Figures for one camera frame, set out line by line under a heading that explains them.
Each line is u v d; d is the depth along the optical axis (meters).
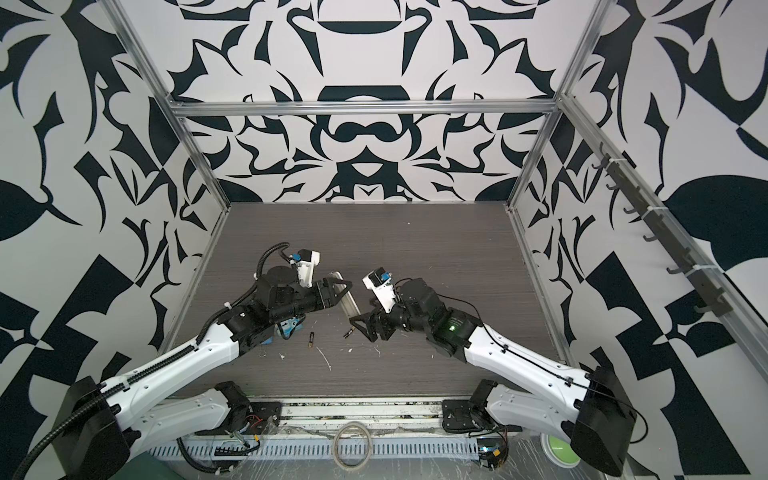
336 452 0.70
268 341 0.58
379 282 0.63
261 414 0.75
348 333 0.88
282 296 0.59
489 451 0.71
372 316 0.63
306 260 0.70
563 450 0.69
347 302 0.73
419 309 0.56
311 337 0.87
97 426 0.38
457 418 0.74
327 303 0.66
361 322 0.64
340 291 0.72
